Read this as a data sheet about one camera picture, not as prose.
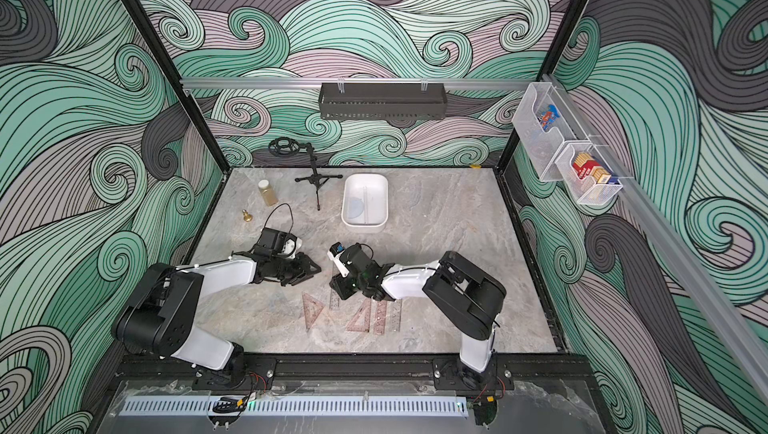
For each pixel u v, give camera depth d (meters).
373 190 1.15
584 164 0.66
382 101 0.92
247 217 1.04
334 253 0.80
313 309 0.84
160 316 0.44
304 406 0.70
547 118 0.83
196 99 1.01
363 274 0.70
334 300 0.86
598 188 0.63
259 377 0.72
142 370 0.75
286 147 0.95
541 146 0.83
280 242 0.77
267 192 1.04
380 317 0.83
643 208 0.57
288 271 0.79
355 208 1.08
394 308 0.85
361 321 0.82
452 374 0.73
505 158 1.19
